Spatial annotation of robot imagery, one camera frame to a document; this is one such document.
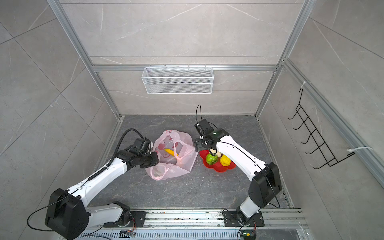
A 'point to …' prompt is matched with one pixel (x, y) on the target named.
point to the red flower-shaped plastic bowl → (217, 166)
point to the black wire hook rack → (330, 159)
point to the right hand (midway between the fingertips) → (202, 143)
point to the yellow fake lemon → (225, 160)
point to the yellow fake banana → (170, 152)
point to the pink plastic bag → (170, 166)
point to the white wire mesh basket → (177, 80)
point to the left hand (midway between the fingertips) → (159, 157)
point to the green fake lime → (211, 159)
